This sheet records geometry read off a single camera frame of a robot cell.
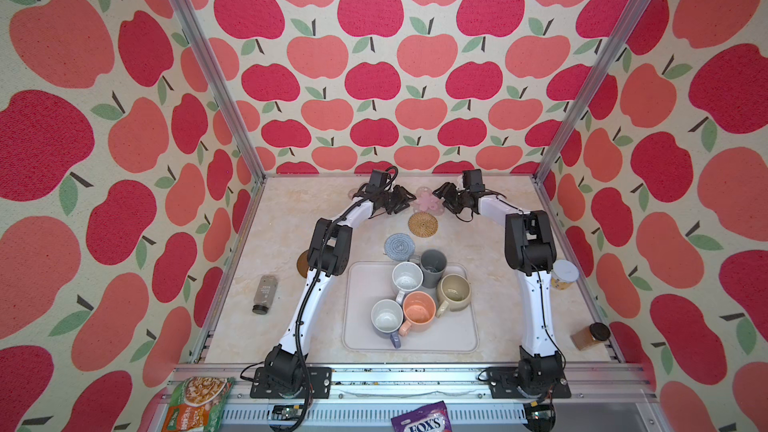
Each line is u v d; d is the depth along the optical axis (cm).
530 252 64
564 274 89
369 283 92
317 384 74
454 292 89
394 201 102
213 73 89
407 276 91
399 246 101
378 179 93
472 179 91
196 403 70
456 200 98
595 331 73
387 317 84
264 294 86
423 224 106
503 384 73
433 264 89
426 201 112
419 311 84
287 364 65
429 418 68
